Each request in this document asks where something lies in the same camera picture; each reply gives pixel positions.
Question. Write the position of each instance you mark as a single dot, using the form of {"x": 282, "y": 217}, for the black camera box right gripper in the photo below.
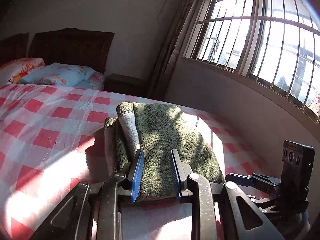
{"x": 297, "y": 165}

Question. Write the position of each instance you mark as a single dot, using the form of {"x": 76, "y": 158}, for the dark wooden headboard left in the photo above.
{"x": 13, "y": 48}

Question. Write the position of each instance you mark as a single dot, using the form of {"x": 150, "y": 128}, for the barred window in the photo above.
{"x": 272, "y": 42}

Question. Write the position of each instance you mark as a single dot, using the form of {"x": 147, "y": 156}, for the patterned curtain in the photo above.
{"x": 171, "y": 47}

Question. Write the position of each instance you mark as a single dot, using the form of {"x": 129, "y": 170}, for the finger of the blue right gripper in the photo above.
{"x": 135, "y": 174}

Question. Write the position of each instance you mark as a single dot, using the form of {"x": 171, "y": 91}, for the red white checkered bedsheet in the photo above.
{"x": 53, "y": 137}

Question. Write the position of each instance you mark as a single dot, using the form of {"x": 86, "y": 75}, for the dark wooden headboard right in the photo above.
{"x": 73, "y": 46}

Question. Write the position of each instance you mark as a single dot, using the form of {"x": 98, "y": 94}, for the blue floral pillow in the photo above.
{"x": 57, "y": 74}

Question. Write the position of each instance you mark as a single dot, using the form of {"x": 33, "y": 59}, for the dark wooden nightstand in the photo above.
{"x": 125, "y": 85}

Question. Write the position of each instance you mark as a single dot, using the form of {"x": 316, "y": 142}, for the dark wooden headboard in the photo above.
{"x": 13, "y": 48}
{"x": 73, "y": 46}

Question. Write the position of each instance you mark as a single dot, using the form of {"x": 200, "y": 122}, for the pink floral pillow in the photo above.
{"x": 11, "y": 72}

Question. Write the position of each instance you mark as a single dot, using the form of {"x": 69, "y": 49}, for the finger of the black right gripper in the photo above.
{"x": 180, "y": 170}

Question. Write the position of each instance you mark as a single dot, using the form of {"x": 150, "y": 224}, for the green and white knit sweater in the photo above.
{"x": 157, "y": 129}

